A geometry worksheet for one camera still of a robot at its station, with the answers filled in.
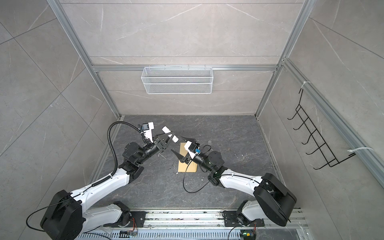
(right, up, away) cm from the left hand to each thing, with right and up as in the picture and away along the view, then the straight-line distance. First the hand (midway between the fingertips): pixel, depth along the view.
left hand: (173, 131), depth 67 cm
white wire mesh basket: (-3, +34, +33) cm, 48 cm away
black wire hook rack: (+66, -7, -4) cm, 66 cm away
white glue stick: (-3, 0, 0) cm, 3 cm away
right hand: (+2, -5, +2) cm, 6 cm away
